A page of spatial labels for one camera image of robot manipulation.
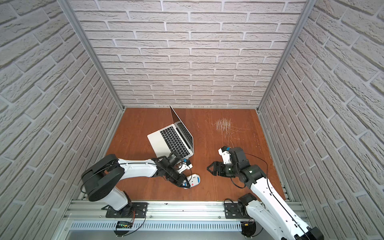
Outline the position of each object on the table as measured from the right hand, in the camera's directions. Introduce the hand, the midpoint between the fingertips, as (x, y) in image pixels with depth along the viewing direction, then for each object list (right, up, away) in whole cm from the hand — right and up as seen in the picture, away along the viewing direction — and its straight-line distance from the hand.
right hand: (211, 170), depth 75 cm
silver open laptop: (-21, +14, +25) cm, 36 cm away
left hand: (-12, -8, +5) cm, 15 cm away
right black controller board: (+18, -26, -6) cm, 32 cm away
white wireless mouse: (-9, -7, +4) cm, 12 cm away
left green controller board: (-43, -26, -3) cm, 51 cm away
